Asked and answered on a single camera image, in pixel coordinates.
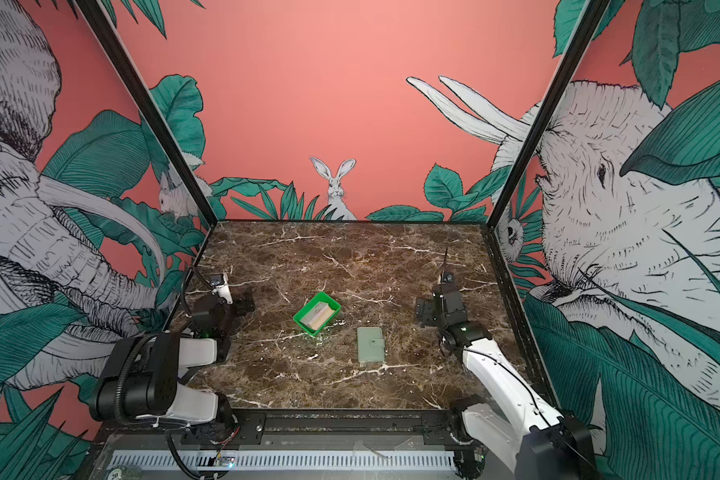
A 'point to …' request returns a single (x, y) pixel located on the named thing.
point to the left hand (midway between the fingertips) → (235, 283)
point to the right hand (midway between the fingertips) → (433, 299)
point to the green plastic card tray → (316, 313)
